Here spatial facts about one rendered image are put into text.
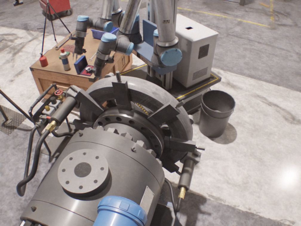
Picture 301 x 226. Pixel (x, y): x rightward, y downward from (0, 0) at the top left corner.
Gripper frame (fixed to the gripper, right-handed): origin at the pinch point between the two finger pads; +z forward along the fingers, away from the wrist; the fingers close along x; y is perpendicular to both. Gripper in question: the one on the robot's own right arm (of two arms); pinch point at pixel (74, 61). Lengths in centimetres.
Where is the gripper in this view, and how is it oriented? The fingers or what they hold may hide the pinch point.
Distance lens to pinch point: 197.3
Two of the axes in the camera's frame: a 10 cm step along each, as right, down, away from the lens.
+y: 6.9, -1.4, 7.1
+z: -2.1, 9.0, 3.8
